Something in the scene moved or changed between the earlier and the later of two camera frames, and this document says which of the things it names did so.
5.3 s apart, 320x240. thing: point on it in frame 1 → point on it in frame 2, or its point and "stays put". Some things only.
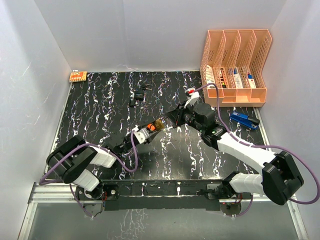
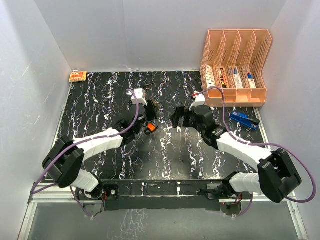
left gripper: x=151 y=136 → x=151 y=110
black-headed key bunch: x=143 y=86 stays put
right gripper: x=178 y=115 stays put
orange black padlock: x=151 y=127 stays put
